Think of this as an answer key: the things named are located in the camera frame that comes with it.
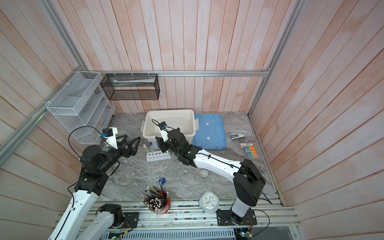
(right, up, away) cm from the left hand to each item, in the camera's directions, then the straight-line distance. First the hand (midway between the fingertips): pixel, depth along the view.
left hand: (134, 139), depth 70 cm
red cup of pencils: (+12, -26, -7) cm, 29 cm away
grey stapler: (+60, 0, +35) cm, 70 cm away
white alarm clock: (+37, -33, +7) cm, 50 cm away
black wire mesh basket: (-15, +35, +33) cm, 51 cm away
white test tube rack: (+6, -12, +23) cm, 27 cm away
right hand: (+10, +1, +8) cm, 13 cm away
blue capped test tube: (+4, -5, +16) cm, 18 cm away
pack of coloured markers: (+67, -9, +28) cm, 74 cm away
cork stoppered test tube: (+1, -5, +14) cm, 15 cm away
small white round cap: (+35, -21, +18) cm, 45 cm away
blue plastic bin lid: (+42, +1, +37) cm, 56 cm away
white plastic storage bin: (+23, +12, +36) cm, 44 cm away
